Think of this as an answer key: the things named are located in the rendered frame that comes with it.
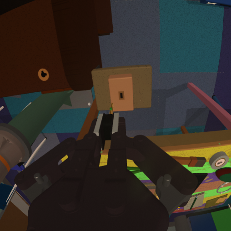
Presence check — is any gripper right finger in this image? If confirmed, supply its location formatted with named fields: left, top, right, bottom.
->
left=108, top=112, right=199, bottom=195

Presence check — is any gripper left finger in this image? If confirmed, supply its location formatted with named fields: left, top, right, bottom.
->
left=14, top=113, right=104, bottom=191

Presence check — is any brown piano body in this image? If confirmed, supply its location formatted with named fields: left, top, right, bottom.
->
left=0, top=0, right=114, bottom=98

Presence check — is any white thin rod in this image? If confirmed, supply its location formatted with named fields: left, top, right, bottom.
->
left=24, top=137, right=48, bottom=167

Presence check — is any brown and grey block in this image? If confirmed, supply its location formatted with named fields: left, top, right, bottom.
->
left=172, top=156, right=207, bottom=168

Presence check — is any grey card with green stripe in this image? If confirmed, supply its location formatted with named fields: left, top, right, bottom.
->
left=183, top=191, right=205, bottom=211

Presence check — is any brown wooden bar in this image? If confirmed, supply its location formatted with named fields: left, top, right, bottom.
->
left=77, top=98, right=100, bottom=141

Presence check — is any grey tape roll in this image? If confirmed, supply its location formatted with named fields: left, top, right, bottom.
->
left=209, top=151, right=229, bottom=171

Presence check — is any blue box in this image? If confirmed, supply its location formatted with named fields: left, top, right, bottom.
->
left=0, top=183, right=18, bottom=214

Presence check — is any red and green disc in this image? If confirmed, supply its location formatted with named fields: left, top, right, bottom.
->
left=215, top=167, right=231, bottom=182

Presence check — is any tan flat card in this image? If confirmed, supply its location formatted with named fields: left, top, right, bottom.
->
left=204, top=193, right=228, bottom=208

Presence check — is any pink long bar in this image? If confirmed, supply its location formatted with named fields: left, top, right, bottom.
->
left=187, top=82, right=231, bottom=130

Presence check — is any tan square board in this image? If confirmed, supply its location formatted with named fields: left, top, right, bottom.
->
left=91, top=64, right=153, bottom=111

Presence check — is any blue tube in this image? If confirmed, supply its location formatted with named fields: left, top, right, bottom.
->
left=211, top=95, right=223, bottom=109

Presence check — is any green box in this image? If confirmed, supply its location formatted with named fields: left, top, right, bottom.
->
left=211, top=207, right=231, bottom=231

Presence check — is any brass keyhole plate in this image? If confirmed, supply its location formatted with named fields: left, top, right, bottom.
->
left=37, top=68, right=50, bottom=81

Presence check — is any orange block with slot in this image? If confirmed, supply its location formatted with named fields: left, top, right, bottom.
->
left=108, top=73, right=135, bottom=112

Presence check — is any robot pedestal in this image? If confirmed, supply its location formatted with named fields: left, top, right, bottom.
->
left=7, top=90, right=74, bottom=146

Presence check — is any silver metal ring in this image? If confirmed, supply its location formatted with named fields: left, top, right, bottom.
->
left=216, top=181, right=231, bottom=195

